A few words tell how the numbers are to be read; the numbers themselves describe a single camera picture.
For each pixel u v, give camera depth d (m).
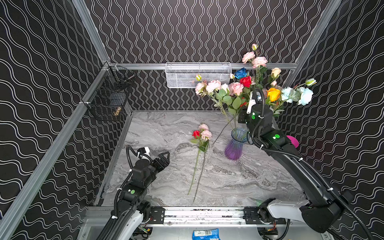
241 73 0.78
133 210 0.53
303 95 0.59
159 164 0.68
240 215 0.76
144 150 0.71
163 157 0.70
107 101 0.93
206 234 0.69
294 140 0.86
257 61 0.78
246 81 0.76
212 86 0.71
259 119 0.48
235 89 0.72
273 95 0.69
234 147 0.92
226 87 0.75
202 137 1.03
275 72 0.82
